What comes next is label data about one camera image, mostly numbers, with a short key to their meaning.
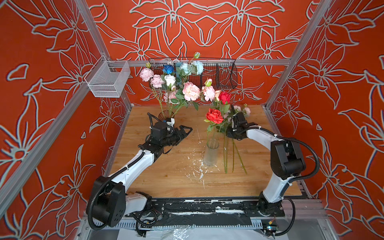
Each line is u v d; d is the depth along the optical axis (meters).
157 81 0.76
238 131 0.74
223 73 1.00
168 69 0.73
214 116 0.65
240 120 0.76
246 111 1.10
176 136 0.71
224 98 0.64
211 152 0.93
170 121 0.76
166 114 0.86
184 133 0.71
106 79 0.93
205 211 0.73
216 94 0.67
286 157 0.49
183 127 0.72
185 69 0.75
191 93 0.61
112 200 0.40
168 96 0.77
